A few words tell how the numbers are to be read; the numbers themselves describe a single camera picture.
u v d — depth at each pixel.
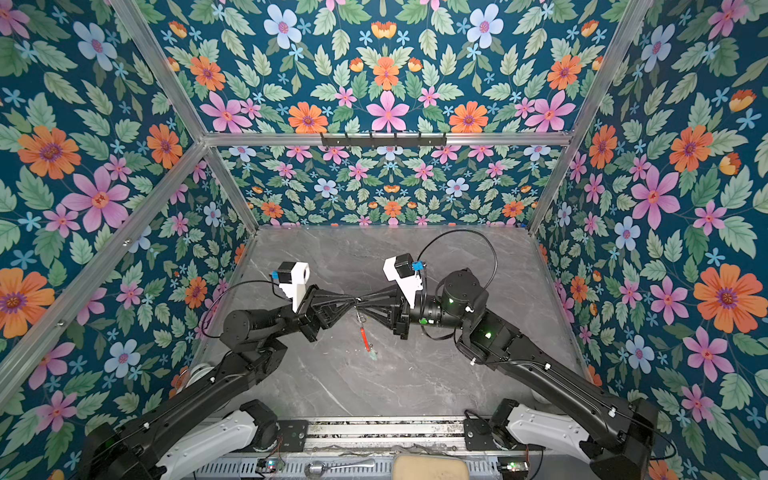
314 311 0.53
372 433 0.75
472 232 0.43
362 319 0.54
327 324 0.55
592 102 0.82
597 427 0.40
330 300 0.53
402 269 0.48
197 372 0.80
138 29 0.70
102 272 0.62
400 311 0.50
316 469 0.68
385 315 0.55
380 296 0.54
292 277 0.50
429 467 0.66
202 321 0.96
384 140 0.93
